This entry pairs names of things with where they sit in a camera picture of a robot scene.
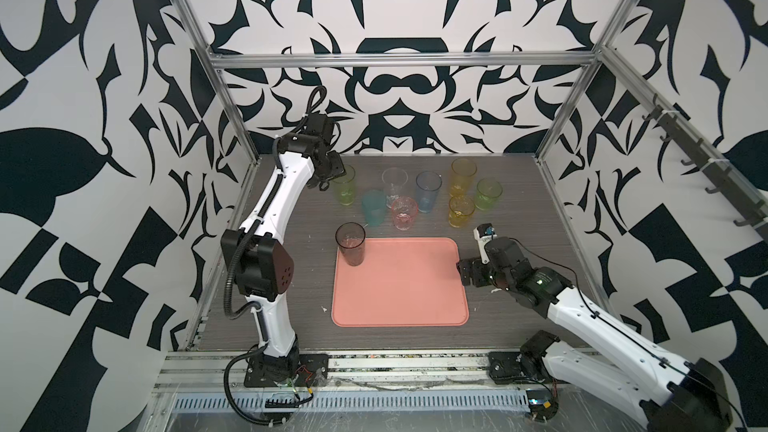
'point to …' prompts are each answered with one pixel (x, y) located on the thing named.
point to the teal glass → (374, 205)
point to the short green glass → (487, 191)
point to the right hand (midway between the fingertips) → (473, 260)
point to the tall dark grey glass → (350, 238)
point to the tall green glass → (345, 185)
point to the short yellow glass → (460, 210)
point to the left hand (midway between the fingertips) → (331, 167)
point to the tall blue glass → (428, 183)
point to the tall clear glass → (393, 179)
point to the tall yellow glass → (462, 178)
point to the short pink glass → (404, 209)
